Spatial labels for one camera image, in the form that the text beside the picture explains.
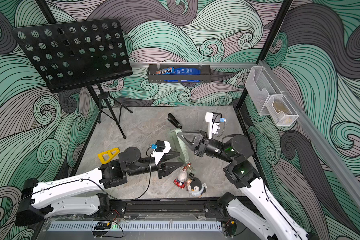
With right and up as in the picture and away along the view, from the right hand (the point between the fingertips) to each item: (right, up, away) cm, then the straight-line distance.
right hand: (178, 134), depth 50 cm
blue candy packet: (+1, +35, +42) cm, 55 cm away
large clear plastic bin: (+54, +27, +45) cm, 75 cm away
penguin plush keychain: (+7, -24, +11) cm, 27 cm away
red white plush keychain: (+2, -21, +10) cm, 23 cm away
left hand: (+1, -9, +6) cm, 11 cm away
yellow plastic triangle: (-43, -18, +42) cm, 63 cm away
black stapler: (-5, +6, +59) cm, 60 cm away
